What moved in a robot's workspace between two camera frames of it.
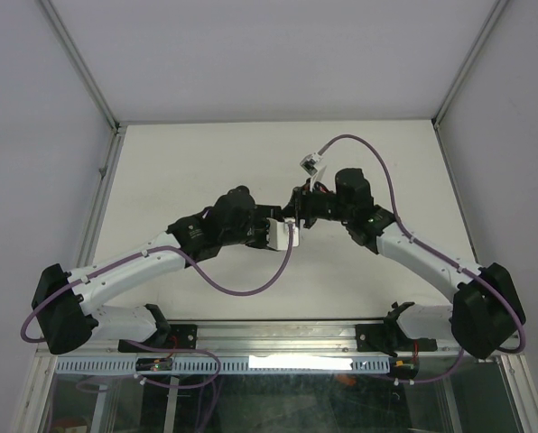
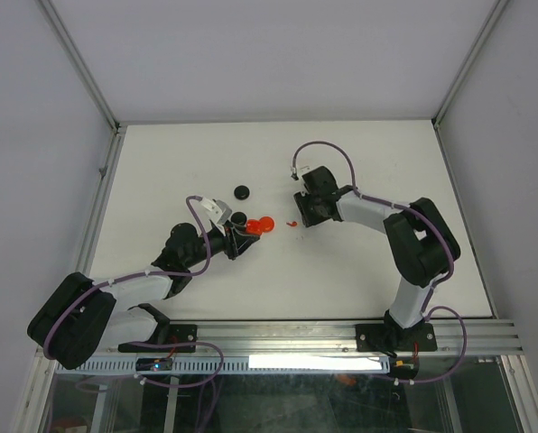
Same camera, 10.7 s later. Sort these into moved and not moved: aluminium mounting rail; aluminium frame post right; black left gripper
Moved: black left gripper
Not moved: aluminium frame post right; aluminium mounting rail
